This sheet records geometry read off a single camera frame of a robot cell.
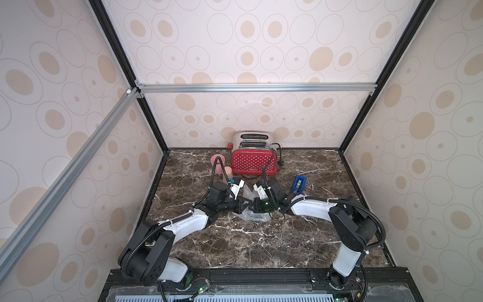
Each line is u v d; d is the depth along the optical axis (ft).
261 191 2.74
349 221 1.55
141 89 2.97
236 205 2.46
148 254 1.39
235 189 2.54
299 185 3.15
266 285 2.39
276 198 2.35
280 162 3.63
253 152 3.15
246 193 2.80
